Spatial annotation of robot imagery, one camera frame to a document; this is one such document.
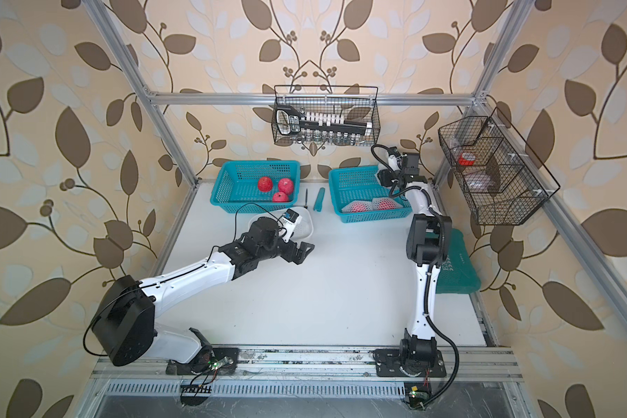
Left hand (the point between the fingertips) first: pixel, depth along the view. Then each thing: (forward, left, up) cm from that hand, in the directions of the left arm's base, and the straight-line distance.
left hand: (300, 236), depth 83 cm
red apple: (+27, +11, -11) cm, 31 cm away
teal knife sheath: (+26, -5, -16) cm, 31 cm away
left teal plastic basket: (+37, +24, -16) cm, 47 cm away
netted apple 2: (+35, +19, -12) cm, 42 cm away
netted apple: (+33, +9, -11) cm, 36 cm away
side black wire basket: (+7, -59, +18) cm, 62 cm away
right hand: (+35, -35, -3) cm, 50 cm away
